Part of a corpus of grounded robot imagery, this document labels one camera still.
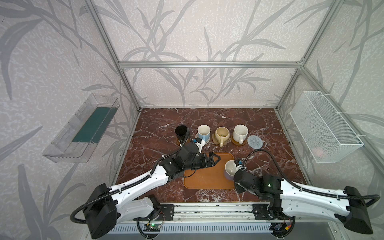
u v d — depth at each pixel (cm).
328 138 63
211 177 86
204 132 98
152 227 71
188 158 58
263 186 55
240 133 100
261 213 74
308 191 47
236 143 97
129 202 44
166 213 73
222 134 101
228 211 75
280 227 74
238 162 69
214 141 100
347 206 42
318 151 72
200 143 71
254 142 100
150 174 49
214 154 67
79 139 63
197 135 101
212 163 64
